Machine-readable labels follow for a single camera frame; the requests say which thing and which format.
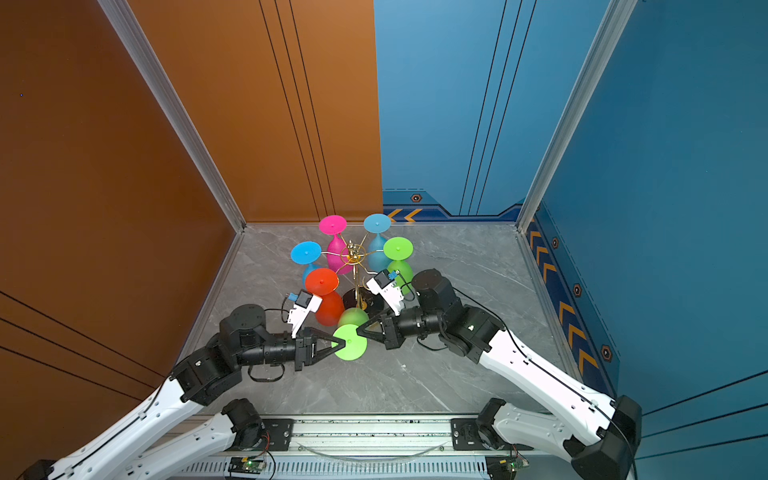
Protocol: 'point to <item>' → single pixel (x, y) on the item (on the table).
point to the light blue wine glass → (306, 253)
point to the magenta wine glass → (335, 225)
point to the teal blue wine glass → (377, 223)
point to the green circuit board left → (246, 465)
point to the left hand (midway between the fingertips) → (343, 345)
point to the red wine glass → (323, 282)
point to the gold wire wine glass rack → (354, 253)
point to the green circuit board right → (504, 467)
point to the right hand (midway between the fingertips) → (358, 333)
